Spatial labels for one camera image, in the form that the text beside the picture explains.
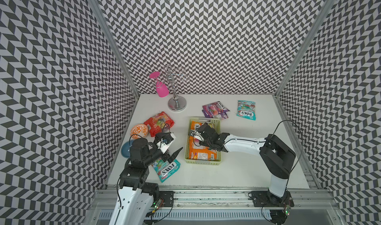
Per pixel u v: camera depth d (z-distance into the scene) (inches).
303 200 29.6
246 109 41.4
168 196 28.5
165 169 31.7
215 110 41.4
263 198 28.9
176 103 44.5
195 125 36.8
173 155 24.8
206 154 33.5
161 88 40.7
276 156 19.2
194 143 32.4
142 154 20.4
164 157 24.8
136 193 18.5
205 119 40.4
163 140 22.7
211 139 26.5
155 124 37.9
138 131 37.1
